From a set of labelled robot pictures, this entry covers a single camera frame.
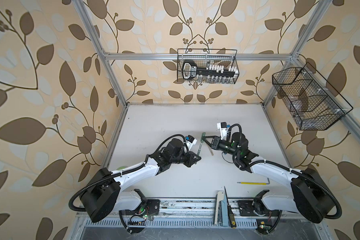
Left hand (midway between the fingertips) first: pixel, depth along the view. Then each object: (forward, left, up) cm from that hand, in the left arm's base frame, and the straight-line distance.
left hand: (201, 157), depth 77 cm
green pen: (+4, +1, +2) cm, 4 cm away
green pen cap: (+10, -1, +6) cm, 12 cm away
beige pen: (+11, -8, -14) cm, 19 cm away
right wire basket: (+22, -55, +20) cm, 62 cm away
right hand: (+7, -1, +5) cm, 9 cm away
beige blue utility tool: (-24, -9, -11) cm, 28 cm away
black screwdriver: (-25, -15, -11) cm, 31 cm away
